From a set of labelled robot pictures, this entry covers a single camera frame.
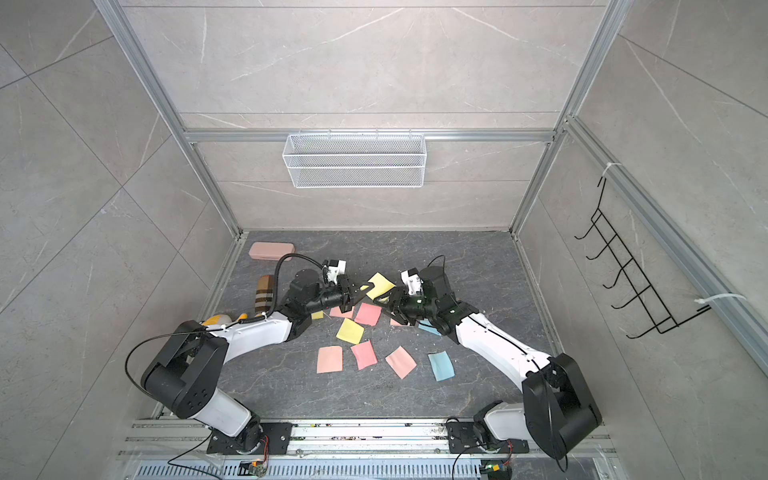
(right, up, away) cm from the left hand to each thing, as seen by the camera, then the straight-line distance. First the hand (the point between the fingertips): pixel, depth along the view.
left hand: (378, 283), depth 79 cm
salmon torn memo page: (+6, -24, +7) cm, 26 cm away
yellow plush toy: (-47, -12, +10) cm, 50 cm away
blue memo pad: (+12, -9, -10) cm, 18 cm away
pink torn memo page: (-15, -23, +7) cm, 28 cm away
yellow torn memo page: (-10, -17, +15) cm, 24 cm away
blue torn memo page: (+18, -25, +6) cm, 31 cm away
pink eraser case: (-43, +9, +34) cm, 55 cm away
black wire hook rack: (+58, -3, -18) cm, 61 cm away
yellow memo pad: (+1, -1, +2) cm, 3 cm away
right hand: (0, -6, -1) cm, 6 cm away
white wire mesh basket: (-9, +40, +22) cm, 46 cm away
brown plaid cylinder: (-39, -6, +19) cm, 44 cm away
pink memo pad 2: (-4, -12, +17) cm, 21 cm away
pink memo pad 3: (+4, -10, -2) cm, 11 cm away
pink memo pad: (-12, -8, +1) cm, 14 cm away
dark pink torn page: (-5, -22, +9) cm, 25 cm away
